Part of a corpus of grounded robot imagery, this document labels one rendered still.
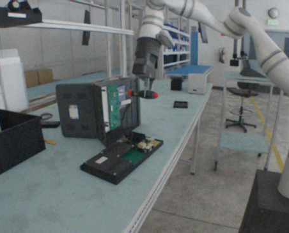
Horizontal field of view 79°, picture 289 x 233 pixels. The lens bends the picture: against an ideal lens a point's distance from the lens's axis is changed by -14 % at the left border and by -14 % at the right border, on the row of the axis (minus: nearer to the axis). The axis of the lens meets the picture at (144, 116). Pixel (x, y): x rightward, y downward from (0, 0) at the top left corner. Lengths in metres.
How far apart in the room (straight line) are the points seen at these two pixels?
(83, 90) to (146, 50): 0.26
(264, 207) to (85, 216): 0.54
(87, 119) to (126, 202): 0.38
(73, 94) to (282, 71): 0.70
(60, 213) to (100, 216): 0.09
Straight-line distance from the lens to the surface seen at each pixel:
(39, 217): 0.47
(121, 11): 2.09
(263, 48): 0.73
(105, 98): 0.67
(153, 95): 0.58
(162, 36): 0.60
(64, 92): 0.75
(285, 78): 0.72
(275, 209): 0.74
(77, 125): 0.77
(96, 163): 0.56
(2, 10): 0.85
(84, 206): 0.46
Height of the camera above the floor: 1.31
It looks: 19 degrees down
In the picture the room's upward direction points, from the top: 1 degrees counter-clockwise
